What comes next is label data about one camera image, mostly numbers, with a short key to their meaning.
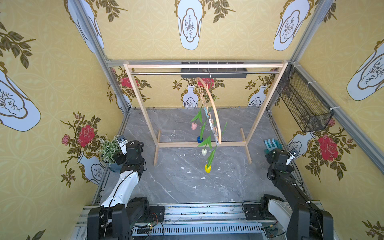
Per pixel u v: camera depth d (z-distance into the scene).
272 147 0.98
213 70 0.92
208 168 0.75
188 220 0.73
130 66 0.54
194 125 0.92
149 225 0.70
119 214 0.40
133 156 0.63
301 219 0.41
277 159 0.67
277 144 0.98
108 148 0.79
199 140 0.88
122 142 0.71
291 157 0.73
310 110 0.83
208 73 0.91
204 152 0.83
